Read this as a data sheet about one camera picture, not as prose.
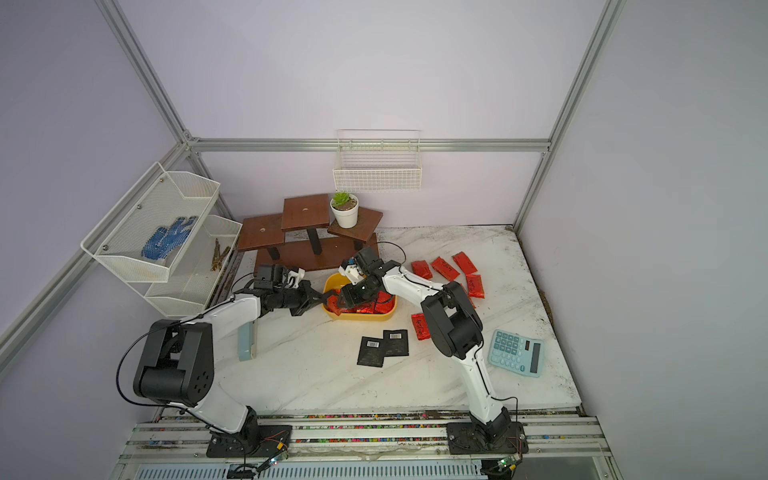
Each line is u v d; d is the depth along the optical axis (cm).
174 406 49
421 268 105
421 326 92
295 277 86
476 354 58
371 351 88
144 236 76
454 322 56
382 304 93
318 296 89
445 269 108
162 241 77
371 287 75
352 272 89
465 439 73
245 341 84
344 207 95
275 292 75
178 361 46
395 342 91
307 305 83
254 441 68
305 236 103
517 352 86
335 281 101
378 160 98
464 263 111
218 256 95
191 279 91
